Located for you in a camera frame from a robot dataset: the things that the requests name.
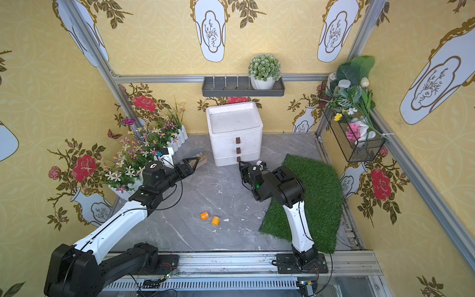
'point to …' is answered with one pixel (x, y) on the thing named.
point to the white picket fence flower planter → (124, 168)
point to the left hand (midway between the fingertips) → (188, 159)
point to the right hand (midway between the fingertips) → (250, 157)
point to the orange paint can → (204, 216)
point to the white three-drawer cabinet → (235, 131)
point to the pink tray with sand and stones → (202, 156)
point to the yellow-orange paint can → (215, 221)
